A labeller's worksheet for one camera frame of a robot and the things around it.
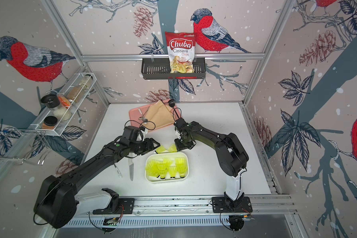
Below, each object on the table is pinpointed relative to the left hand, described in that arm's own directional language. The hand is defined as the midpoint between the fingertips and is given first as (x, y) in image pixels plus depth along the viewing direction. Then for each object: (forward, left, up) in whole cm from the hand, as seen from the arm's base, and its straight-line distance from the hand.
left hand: (159, 143), depth 81 cm
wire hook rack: (-6, +49, +20) cm, 53 cm away
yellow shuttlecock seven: (+2, -7, -10) cm, 12 cm away
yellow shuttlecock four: (-10, -3, -9) cm, 13 cm away
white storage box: (-2, -6, -12) cm, 14 cm away
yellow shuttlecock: (-11, +2, -8) cm, 14 cm away
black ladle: (+43, -4, -12) cm, 45 cm away
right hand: (+3, -11, -10) cm, 15 cm away
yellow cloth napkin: (+33, +6, -14) cm, 36 cm away
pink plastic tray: (+33, +23, -15) cm, 43 cm away
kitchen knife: (-8, +18, -14) cm, 24 cm away
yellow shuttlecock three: (-12, -7, -11) cm, 18 cm away
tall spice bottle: (+19, +45, +21) cm, 53 cm away
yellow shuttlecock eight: (+3, +1, -12) cm, 13 cm away
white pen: (-11, +25, -14) cm, 31 cm away
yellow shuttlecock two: (-10, -12, -7) cm, 17 cm away
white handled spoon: (+30, +18, -13) cm, 37 cm away
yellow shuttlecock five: (-14, -2, -9) cm, 16 cm away
